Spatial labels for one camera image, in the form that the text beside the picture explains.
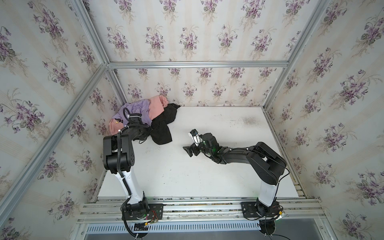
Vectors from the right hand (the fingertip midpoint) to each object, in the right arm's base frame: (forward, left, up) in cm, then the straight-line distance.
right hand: (187, 143), depth 89 cm
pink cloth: (+33, +23, +1) cm, 41 cm away
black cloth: (+13, +19, -7) cm, 24 cm away
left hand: (+14, +26, -4) cm, 29 cm away
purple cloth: (+33, +36, 0) cm, 49 cm away
